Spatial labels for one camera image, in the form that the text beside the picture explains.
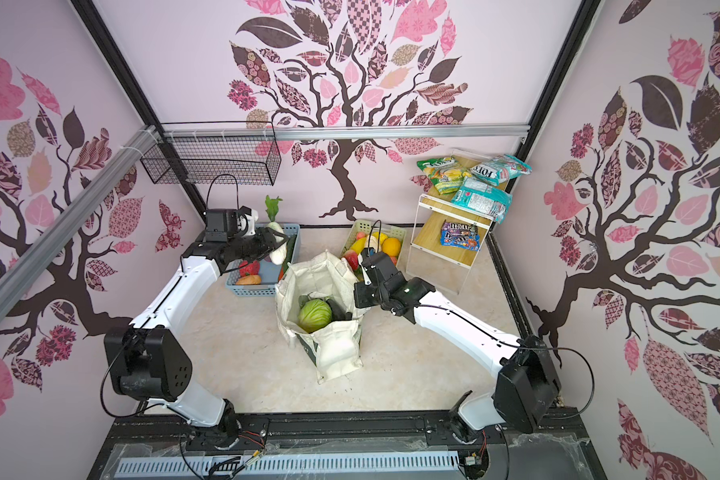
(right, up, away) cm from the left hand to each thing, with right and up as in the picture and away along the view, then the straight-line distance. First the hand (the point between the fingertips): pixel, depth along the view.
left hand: (284, 242), depth 84 cm
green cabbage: (+9, -21, -1) cm, 23 cm away
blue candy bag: (+54, +3, +11) cm, 55 cm away
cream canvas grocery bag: (+16, -27, -11) cm, 33 cm away
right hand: (+21, -12, -4) cm, 25 cm away
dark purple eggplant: (+15, -22, +4) cm, 27 cm away
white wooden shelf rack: (+48, +7, -6) cm, 49 cm away
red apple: (+20, -4, -3) cm, 20 cm away
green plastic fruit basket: (+29, +3, +26) cm, 39 cm away
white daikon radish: (-5, +11, +3) cm, 12 cm away
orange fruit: (+33, 0, +23) cm, 40 cm away
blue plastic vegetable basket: (-11, -10, +20) cm, 25 cm away
